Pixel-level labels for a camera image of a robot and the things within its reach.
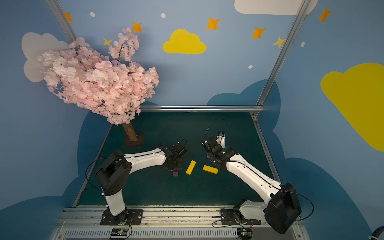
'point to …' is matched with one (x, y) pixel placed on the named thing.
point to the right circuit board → (245, 233)
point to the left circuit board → (118, 233)
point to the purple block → (175, 173)
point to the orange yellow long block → (210, 169)
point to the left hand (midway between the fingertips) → (178, 166)
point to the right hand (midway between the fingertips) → (219, 148)
